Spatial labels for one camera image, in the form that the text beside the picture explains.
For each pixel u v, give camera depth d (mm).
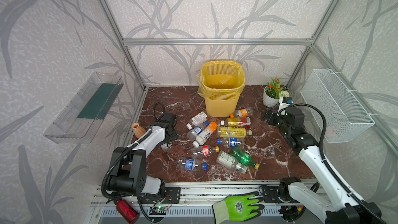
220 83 1050
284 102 666
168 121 721
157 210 718
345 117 607
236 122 935
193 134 933
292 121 567
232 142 865
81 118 643
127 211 667
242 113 990
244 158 808
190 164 785
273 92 992
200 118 973
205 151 825
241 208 693
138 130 843
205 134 888
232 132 906
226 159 788
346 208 379
